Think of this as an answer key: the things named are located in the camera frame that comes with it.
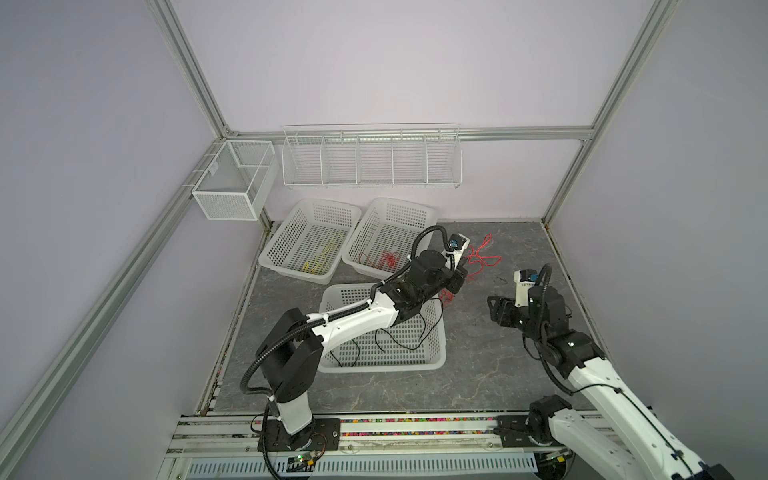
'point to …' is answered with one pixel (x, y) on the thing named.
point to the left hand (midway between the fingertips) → (468, 262)
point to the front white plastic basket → (416, 343)
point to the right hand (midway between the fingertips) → (501, 301)
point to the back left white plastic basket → (308, 243)
